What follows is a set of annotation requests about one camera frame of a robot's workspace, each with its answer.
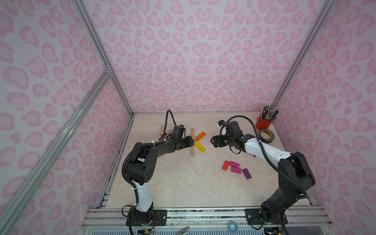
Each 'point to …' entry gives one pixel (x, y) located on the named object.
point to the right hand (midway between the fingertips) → (215, 138)
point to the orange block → (200, 136)
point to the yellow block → (199, 146)
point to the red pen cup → (262, 124)
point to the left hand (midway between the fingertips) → (195, 142)
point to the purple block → (246, 173)
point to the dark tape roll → (269, 132)
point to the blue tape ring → (236, 226)
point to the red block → (225, 165)
